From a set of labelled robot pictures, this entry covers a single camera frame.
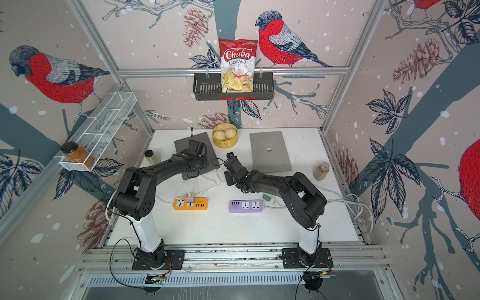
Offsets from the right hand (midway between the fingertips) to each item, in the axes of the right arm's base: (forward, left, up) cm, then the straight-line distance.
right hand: (230, 172), depth 94 cm
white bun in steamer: (+26, +9, +1) cm, 28 cm away
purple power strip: (-16, -9, -4) cm, 19 cm away
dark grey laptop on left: (+23, +32, -6) cm, 40 cm away
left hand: (+8, +12, +1) cm, 15 cm away
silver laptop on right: (+18, -21, -6) cm, 29 cm away
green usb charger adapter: (-11, -19, -5) cm, 22 cm away
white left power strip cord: (-17, +51, +4) cm, 54 cm away
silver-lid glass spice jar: (+1, -46, +2) cm, 46 cm away
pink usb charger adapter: (-15, +18, -1) cm, 23 cm away
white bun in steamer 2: (+28, +3, 0) cm, 28 cm away
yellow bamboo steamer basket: (+22, +4, -3) cm, 23 cm away
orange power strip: (-16, +13, -3) cm, 21 cm away
